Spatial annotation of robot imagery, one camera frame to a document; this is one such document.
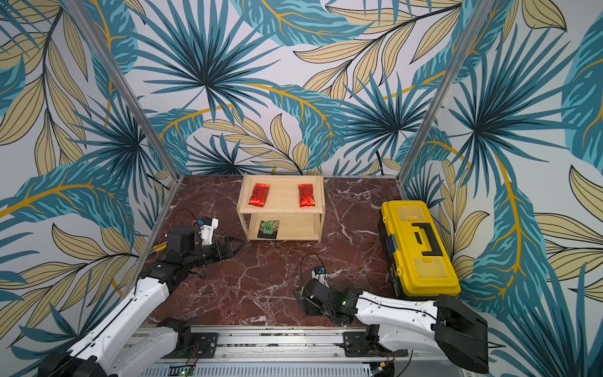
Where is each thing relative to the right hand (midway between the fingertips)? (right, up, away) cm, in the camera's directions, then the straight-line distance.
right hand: (309, 302), depth 82 cm
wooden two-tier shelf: (-9, +33, +1) cm, 35 cm away
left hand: (-24, +20, -3) cm, 31 cm away
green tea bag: (-16, +23, +16) cm, 33 cm away
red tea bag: (-18, +38, +2) cm, 42 cm away
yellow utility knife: (-58, +17, +11) cm, 62 cm away
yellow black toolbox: (+35, +17, -7) cm, 40 cm away
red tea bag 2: (-1, +36, +1) cm, 36 cm away
